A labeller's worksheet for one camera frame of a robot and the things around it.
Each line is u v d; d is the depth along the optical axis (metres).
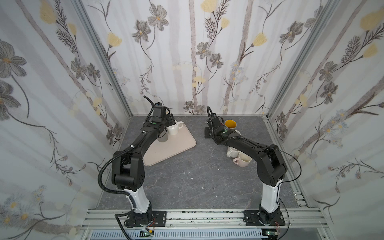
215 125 0.72
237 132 0.67
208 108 0.76
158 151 1.07
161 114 0.70
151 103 0.80
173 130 1.04
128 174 0.48
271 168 0.50
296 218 0.77
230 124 1.05
